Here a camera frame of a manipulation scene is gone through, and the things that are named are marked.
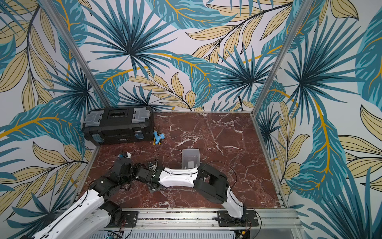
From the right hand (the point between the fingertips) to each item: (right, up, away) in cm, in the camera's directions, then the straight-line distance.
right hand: (155, 184), depth 84 cm
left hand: (-6, +9, -3) cm, 11 cm away
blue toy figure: (-2, +25, +17) cm, 30 cm away
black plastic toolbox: (-24, +33, +7) cm, 42 cm away
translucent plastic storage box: (+20, +12, +9) cm, 25 cm away
